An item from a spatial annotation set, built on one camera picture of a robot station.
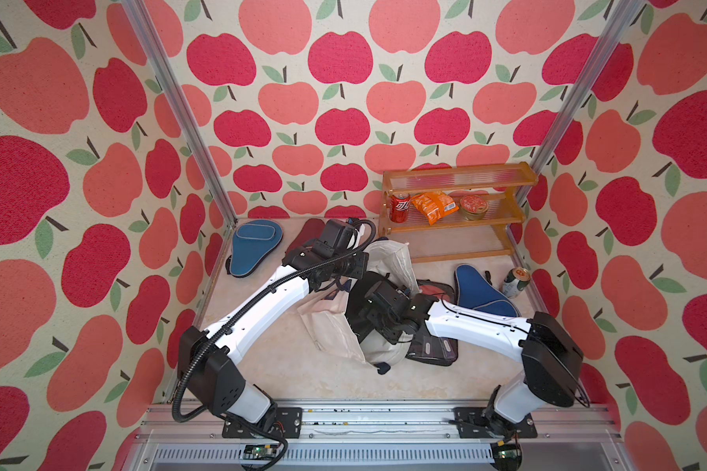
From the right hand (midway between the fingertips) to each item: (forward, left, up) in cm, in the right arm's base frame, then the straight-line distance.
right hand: (365, 324), depth 83 cm
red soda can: (+34, -8, +15) cm, 38 cm away
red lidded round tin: (+41, -33, +11) cm, 54 cm away
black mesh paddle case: (-2, -19, -7) cm, 21 cm away
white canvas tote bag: (-3, +10, +10) cm, 14 cm away
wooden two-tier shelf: (+46, -28, +11) cm, 55 cm away
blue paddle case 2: (+32, +47, -5) cm, 57 cm away
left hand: (+9, 0, +16) cm, 18 cm away
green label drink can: (+19, -46, +1) cm, 50 cm away
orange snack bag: (+40, -21, +12) cm, 47 cm away
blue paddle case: (+19, -35, -7) cm, 41 cm away
